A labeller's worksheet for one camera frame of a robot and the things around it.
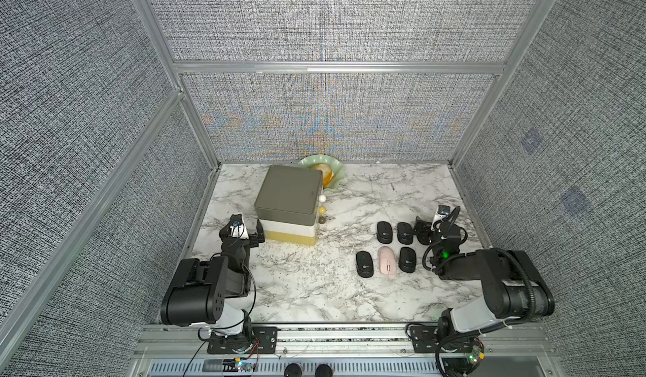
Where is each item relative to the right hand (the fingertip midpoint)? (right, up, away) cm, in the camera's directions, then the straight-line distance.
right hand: (432, 212), depth 92 cm
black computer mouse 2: (-26, -17, -7) cm, 32 cm away
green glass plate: (-34, +17, +20) cm, 43 cm away
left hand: (-67, -2, -4) cm, 67 cm away
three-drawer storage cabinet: (-51, +4, -12) cm, 53 cm away
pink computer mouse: (-18, -16, -7) cm, 25 cm away
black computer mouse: (-11, -16, -5) cm, 20 cm away
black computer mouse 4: (-10, -8, +1) cm, 13 cm away
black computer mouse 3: (-17, -8, +1) cm, 19 cm away
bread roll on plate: (-38, +15, +15) cm, 44 cm away
